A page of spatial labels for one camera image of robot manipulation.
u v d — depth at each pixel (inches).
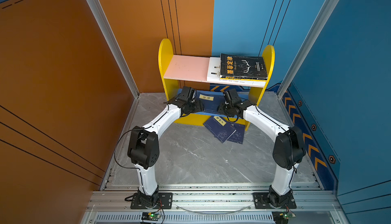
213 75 27.7
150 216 27.8
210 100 37.4
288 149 19.5
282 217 27.9
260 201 28.6
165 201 29.1
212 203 28.8
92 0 28.7
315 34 33.5
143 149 19.2
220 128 38.1
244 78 25.8
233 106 26.8
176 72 29.7
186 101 27.8
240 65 27.4
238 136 37.1
